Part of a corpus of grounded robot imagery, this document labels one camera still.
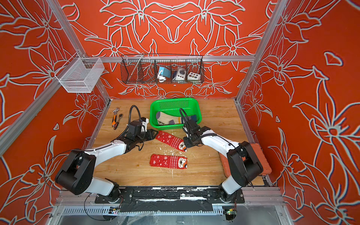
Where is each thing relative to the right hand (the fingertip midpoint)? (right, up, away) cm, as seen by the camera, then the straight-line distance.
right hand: (185, 142), depth 88 cm
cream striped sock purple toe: (-14, +15, +13) cm, 24 cm away
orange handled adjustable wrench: (-54, +15, +19) cm, 59 cm away
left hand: (-18, +7, +2) cm, 20 cm away
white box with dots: (+6, +45, +7) cm, 46 cm away
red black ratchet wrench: (-51, +11, +16) cm, 55 cm away
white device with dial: (-3, +45, +3) cm, 45 cm away
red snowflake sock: (-9, 0, +7) cm, 11 cm away
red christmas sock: (-10, -11, -3) cm, 16 cm away
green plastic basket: (-9, +25, +30) cm, 40 cm away
